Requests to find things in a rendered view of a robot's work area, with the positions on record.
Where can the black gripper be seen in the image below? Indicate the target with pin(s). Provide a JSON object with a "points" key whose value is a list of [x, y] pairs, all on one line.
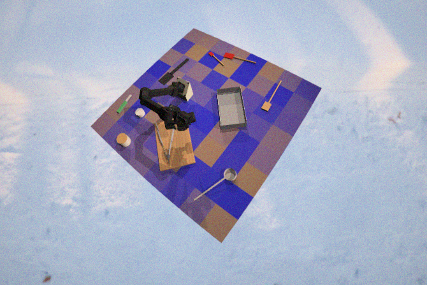
{"points": [[172, 125]]}

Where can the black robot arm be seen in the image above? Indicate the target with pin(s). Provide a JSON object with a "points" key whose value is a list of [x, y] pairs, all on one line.
{"points": [[166, 113]]}

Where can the grey rectangular tin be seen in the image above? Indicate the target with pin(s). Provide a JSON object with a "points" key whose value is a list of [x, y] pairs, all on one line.
{"points": [[231, 108]]}

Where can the grey saucepan with long handle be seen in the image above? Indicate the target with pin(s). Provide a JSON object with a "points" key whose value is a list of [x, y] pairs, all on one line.
{"points": [[229, 174]]}

